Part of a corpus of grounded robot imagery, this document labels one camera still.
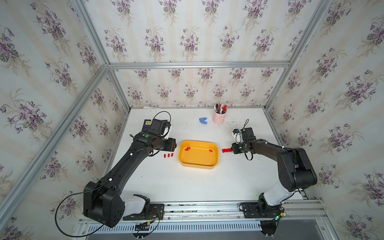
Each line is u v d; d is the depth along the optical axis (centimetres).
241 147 82
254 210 73
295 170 46
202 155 93
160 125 62
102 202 38
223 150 96
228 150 96
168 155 93
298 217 74
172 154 93
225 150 96
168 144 70
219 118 105
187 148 96
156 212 73
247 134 77
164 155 93
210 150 96
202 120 111
